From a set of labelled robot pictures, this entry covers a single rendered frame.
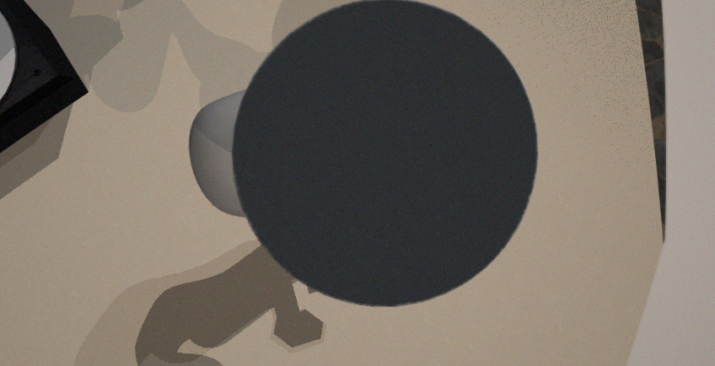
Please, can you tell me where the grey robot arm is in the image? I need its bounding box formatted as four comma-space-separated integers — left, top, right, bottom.
189, 0, 715, 366

